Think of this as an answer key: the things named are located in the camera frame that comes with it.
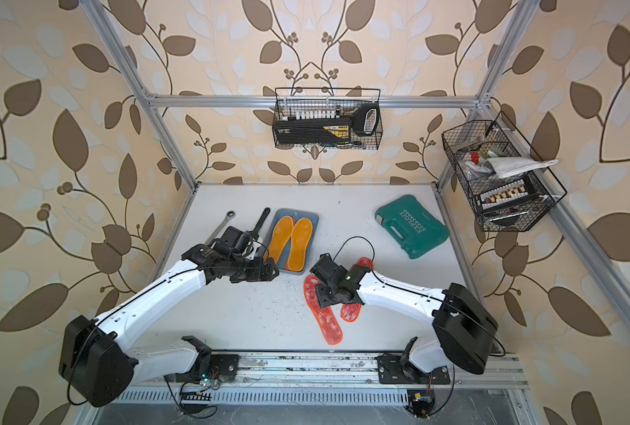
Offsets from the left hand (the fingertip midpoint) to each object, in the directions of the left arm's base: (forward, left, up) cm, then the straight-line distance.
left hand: (268, 272), depth 80 cm
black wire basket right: (+36, -65, +22) cm, 77 cm away
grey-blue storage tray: (+19, -4, -11) cm, 23 cm away
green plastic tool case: (+22, -53, -7) cm, 57 cm away
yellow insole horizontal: (+22, 0, -11) cm, 24 cm away
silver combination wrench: (+33, +23, -13) cm, 42 cm away
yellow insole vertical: (+22, -8, -11) cm, 26 cm away
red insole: (-9, -18, -13) cm, 24 cm away
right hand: (-4, -18, -8) cm, 20 cm away
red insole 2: (-8, -26, -12) cm, 30 cm away
